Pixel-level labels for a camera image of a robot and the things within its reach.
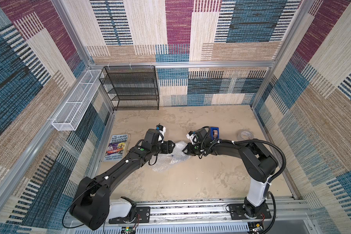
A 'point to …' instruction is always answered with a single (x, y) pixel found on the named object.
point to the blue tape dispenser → (214, 131)
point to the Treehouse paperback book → (115, 148)
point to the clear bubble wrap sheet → (163, 162)
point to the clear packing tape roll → (245, 134)
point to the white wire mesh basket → (70, 116)
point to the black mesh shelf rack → (132, 87)
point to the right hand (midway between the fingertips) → (184, 153)
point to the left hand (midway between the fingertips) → (171, 144)
